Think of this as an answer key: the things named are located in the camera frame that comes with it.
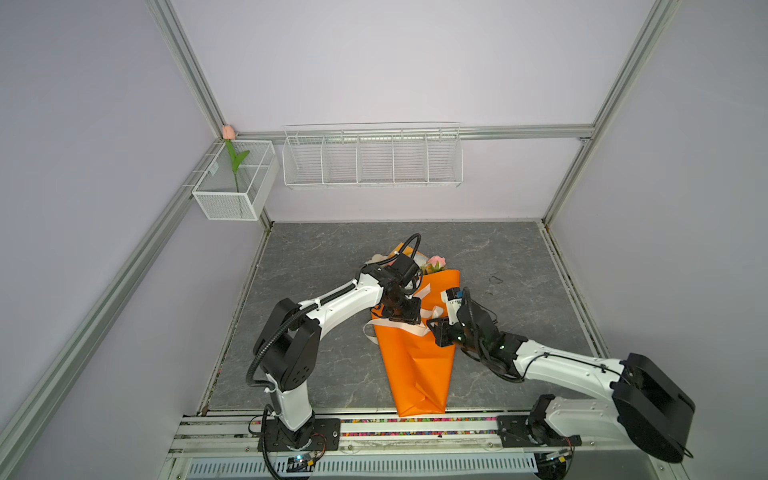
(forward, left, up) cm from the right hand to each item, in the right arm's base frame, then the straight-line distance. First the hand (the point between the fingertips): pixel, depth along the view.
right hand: (427, 324), depth 83 cm
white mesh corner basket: (+36, +56, +23) cm, 71 cm away
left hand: (0, +3, 0) cm, 3 cm away
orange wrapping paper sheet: (-10, +3, -5) cm, 12 cm away
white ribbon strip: (-1, +5, -1) cm, 5 cm away
